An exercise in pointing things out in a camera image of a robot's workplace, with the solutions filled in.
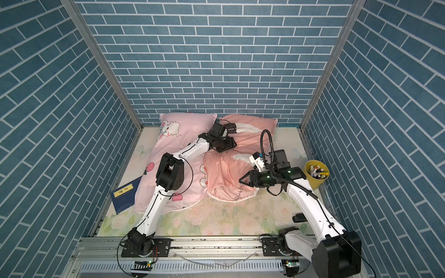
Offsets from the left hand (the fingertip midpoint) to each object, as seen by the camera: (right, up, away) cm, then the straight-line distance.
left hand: (236, 146), depth 104 cm
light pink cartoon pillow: (-37, +9, -1) cm, 38 cm away
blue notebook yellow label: (-58, -26, -17) cm, 66 cm away
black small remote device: (+29, -33, -24) cm, 50 cm away
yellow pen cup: (+39, -12, -19) cm, 45 cm away
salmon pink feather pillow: (-7, -13, -13) cm, 19 cm away
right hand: (+3, -15, -29) cm, 32 cm away
